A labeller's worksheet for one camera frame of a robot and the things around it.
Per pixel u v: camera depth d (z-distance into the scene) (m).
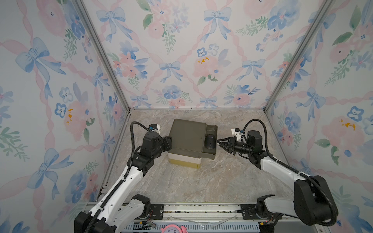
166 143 0.68
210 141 0.82
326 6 0.69
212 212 0.76
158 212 0.74
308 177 0.45
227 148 0.75
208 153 0.74
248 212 0.73
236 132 0.80
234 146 0.73
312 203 0.42
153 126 0.68
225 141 0.78
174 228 0.68
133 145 0.51
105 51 0.86
